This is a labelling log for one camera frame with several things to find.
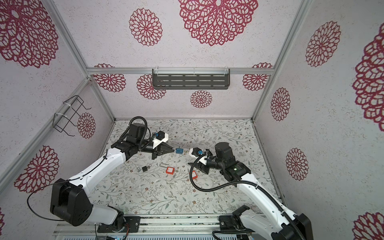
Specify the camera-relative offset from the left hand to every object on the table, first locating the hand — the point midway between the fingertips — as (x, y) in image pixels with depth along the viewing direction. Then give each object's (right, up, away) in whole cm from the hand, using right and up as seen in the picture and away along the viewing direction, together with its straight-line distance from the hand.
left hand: (172, 151), depth 75 cm
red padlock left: (-3, -14, +16) cm, 21 cm away
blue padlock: (+4, 0, -3) cm, 5 cm away
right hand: (+10, -2, -3) cm, 10 cm away
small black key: (-19, -13, +17) cm, 29 cm away
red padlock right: (+12, -17, +15) cm, 25 cm away
